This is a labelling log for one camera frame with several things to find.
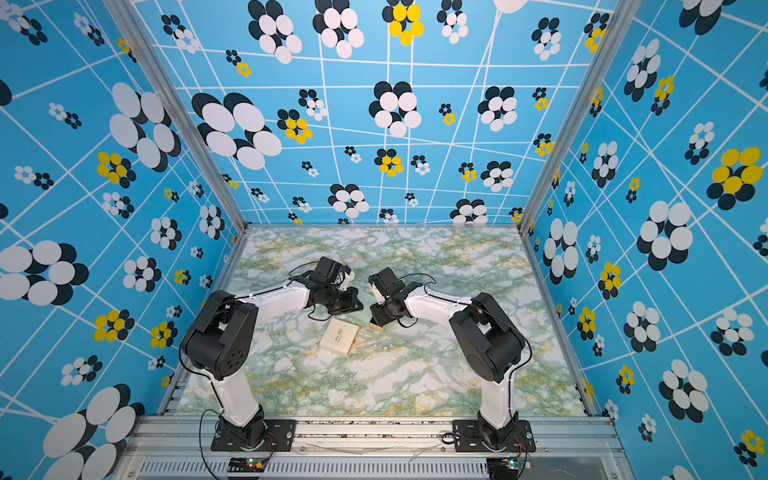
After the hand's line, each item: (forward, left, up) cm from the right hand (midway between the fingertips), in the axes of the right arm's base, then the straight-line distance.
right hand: (383, 313), depth 94 cm
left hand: (+1, +5, +3) cm, 6 cm away
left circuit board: (-40, +32, -4) cm, 51 cm away
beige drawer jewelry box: (-9, +12, +2) cm, 15 cm away
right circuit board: (-40, -30, -2) cm, 50 cm away
